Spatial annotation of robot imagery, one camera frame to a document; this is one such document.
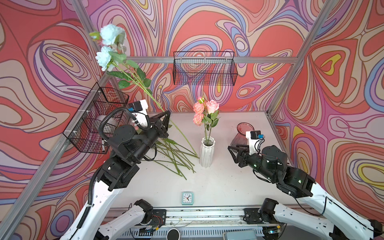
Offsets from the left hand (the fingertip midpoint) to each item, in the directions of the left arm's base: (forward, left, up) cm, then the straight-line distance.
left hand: (171, 112), depth 53 cm
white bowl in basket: (+7, +32, -16) cm, 36 cm away
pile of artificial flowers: (+8, +5, -48) cm, 49 cm away
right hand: (-5, -25, -19) cm, 32 cm away
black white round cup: (-33, +1, -43) cm, 55 cm away
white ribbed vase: (0, -15, -30) cm, 33 cm away
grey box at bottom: (-33, -30, -46) cm, 65 cm away
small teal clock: (-18, -5, -46) cm, 50 cm away
